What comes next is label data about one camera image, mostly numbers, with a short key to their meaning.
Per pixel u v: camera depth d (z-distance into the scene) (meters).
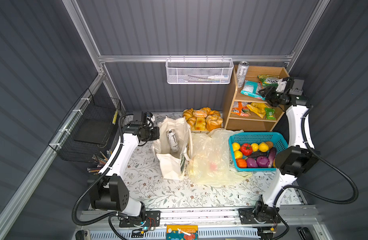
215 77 0.91
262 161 0.88
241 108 0.96
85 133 0.70
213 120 1.05
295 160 0.51
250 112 0.96
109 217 0.65
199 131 1.09
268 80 0.87
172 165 0.77
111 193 0.42
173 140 0.92
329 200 0.45
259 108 0.96
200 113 1.09
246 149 0.91
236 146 0.96
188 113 1.15
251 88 0.87
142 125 0.67
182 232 0.70
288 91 0.62
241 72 0.83
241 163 0.87
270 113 0.94
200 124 1.08
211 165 0.90
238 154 0.91
